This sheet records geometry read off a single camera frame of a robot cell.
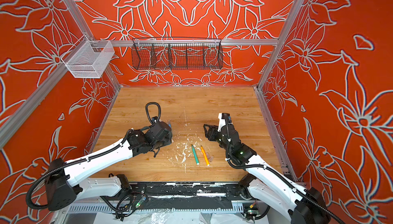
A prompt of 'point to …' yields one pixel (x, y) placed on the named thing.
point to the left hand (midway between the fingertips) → (171, 136)
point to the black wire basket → (177, 53)
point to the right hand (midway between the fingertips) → (205, 125)
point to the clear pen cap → (210, 157)
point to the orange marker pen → (205, 156)
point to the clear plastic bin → (88, 59)
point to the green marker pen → (195, 155)
